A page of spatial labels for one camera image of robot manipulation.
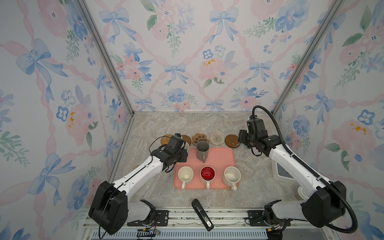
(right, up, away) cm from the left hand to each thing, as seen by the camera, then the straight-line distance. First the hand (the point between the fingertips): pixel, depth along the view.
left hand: (184, 153), depth 84 cm
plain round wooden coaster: (0, +6, +20) cm, 21 cm away
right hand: (+33, +11, -1) cm, 35 cm away
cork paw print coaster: (+8, +7, +21) cm, 23 cm away
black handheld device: (+9, -27, -13) cm, 32 cm away
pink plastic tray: (+21, -6, +12) cm, 25 cm away
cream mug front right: (+27, -13, +2) cm, 30 cm away
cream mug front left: (0, -13, +1) cm, 13 cm away
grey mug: (+10, +2, +4) cm, 11 cm away
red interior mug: (+13, -13, +3) cm, 19 cm away
